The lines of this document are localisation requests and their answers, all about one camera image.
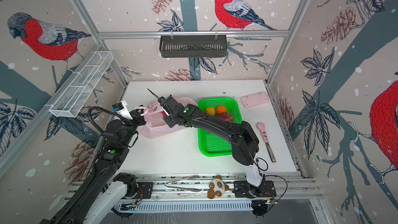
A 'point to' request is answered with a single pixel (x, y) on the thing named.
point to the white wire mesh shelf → (68, 100)
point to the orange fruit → (221, 109)
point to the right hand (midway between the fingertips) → (169, 117)
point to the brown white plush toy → (217, 187)
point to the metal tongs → (191, 177)
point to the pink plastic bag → (156, 126)
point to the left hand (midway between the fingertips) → (141, 105)
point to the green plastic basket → (211, 144)
